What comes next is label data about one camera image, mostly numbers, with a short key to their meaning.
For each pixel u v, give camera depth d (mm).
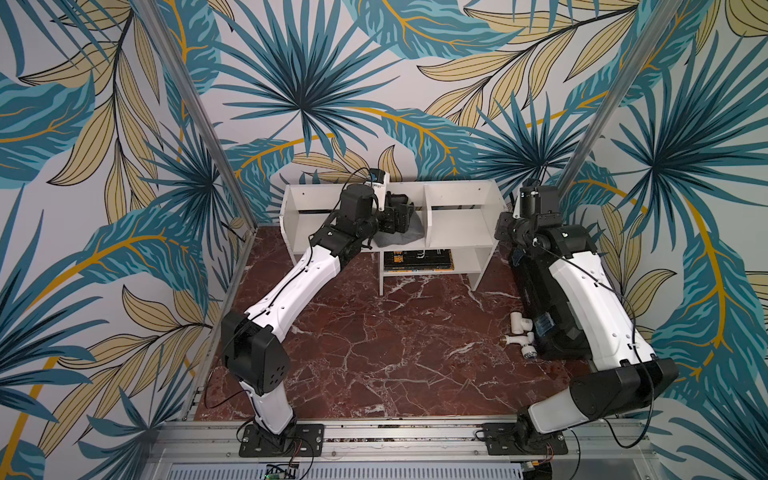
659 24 702
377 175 651
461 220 885
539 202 540
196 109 837
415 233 818
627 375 399
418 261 922
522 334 904
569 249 489
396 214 679
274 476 707
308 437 734
